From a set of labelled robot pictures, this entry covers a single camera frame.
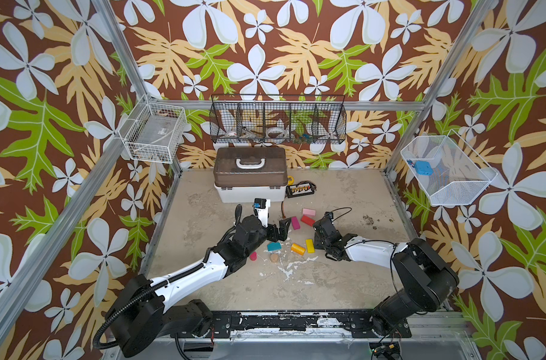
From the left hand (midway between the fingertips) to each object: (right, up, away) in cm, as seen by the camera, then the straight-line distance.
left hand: (279, 214), depth 78 cm
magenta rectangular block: (+8, -7, +21) cm, 24 cm away
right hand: (+17, -11, +16) cm, 26 cm away
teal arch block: (-2, -15, +15) cm, 21 cm away
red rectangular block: (+14, -5, +22) cm, 26 cm away
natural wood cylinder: (-2, -18, +9) cm, 21 cm away
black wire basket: (-2, +41, +20) cm, 45 cm away
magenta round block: (-10, -18, +12) cm, 24 cm away
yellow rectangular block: (+13, -14, +12) cm, 23 cm away
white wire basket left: (-50, +31, +8) cm, 59 cm away
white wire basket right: (+64, +15, +4) cm, 65 cm away
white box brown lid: (-14, +15, +12) cm, 24 cm away
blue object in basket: (+57, +17, +8) cm, 60 cm away
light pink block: (+15, -2, +24) cm, 28 cm away
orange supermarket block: (+8, -16, +13) cm, 22 cm away
